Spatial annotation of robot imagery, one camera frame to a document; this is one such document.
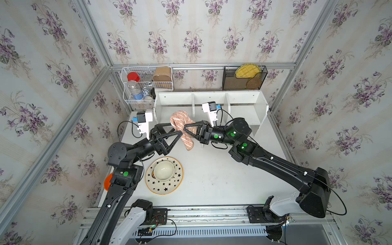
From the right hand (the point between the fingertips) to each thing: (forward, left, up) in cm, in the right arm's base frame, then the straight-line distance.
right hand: (185, 129), depth 52 cm
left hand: (-3, +1, 0) cm, 3 cm away
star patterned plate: (-7, +14, -44) cm, 46 cm away
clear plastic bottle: (+38, +33, -12) cm, 51 cm away
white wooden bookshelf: (+32, -33, -18) cm, 49 cm away
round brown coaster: (+51, -40, -17) cm, 67 cm away
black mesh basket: (+55, -25, -18) cm, 63 cm away
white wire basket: (+46, +31, -13) cm, 57 cm away
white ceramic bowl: (+2, +15, -42) cm, 45 cm away
